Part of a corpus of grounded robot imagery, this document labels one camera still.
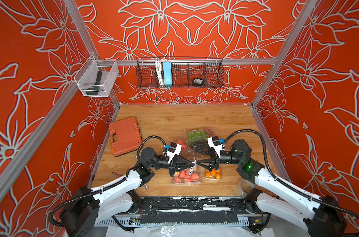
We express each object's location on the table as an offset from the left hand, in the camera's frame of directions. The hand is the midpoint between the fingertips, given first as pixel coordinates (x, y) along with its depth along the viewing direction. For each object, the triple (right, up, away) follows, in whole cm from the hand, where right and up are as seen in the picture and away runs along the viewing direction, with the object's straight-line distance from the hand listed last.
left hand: (192, 165), depth 61 cm
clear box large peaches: (-4, -13, +18) cm, 23 cm away
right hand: (+2, +3, +4) cm, 6 cm away
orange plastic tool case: (-43, +7, +39) cm, 58 cm away
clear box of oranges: (+14, -12, +20) cm, 28 cm away
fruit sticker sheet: (0, -2, +1) cm, 2 cm away
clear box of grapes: (+6, +7, +31) cm, 32 cm away
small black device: (+7, +45, +35) cm, 57 cm away
